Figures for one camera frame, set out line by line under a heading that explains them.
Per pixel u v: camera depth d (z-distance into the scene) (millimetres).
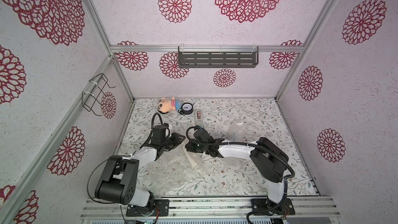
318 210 730
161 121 833
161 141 756
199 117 1058
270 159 505
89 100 746
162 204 750
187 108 1126
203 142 710
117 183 436
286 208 728
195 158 835
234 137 922
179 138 834
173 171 855
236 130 952
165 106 1062
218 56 953
